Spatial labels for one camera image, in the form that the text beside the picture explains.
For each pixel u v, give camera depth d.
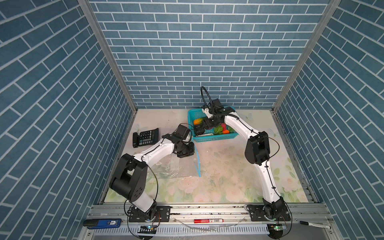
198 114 1.09
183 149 0.74
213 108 0.79
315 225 0.71
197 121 1.08
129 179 0.45
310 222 0.72
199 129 1.02
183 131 0.72
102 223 0.68
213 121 0.87
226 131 1.02
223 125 0.74
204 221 0.71
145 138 1.02
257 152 0.61
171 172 0.88
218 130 1.02
